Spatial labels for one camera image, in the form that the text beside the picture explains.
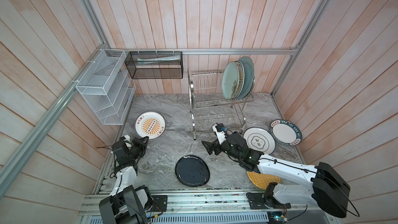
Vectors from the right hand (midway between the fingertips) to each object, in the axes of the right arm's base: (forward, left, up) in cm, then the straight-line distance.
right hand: (208, 137), depth 79 cm
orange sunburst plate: (+9, +34, -3) cm, 35 cm away
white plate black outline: (+7, -34, -16) cm, 38 cm away
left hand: (+1, +32, -4) cm, 33 cm away
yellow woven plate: (-17, -29, -16) cm, 36 cm away
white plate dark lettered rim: (+14, -52, -17) cm, 56 cm away
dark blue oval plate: (-13, +8, -16) cm, 22 cm away
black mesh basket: (+49, +36, +10) cm, 62 cm away
